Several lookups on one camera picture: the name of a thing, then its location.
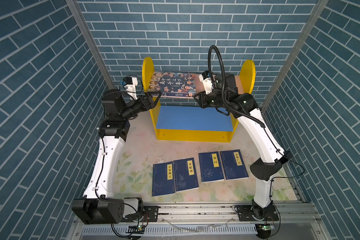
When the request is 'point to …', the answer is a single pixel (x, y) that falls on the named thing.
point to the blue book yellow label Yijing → (210, 167)
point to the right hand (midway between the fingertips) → (194, 94)
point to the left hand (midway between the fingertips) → (157, 95)
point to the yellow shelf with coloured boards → (179, 119)
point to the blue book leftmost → (163, 179)
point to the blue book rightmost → (234, 166)
